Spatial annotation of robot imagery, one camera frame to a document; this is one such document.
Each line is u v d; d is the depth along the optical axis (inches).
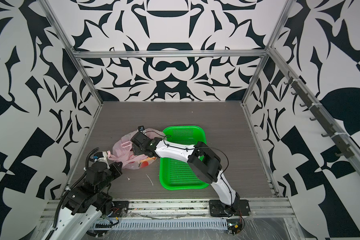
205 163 20.0
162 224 28.1
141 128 31.0
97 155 26.6
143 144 26.3
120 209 29.1
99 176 22.3
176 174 33.4
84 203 20.5
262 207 29.8
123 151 32.8
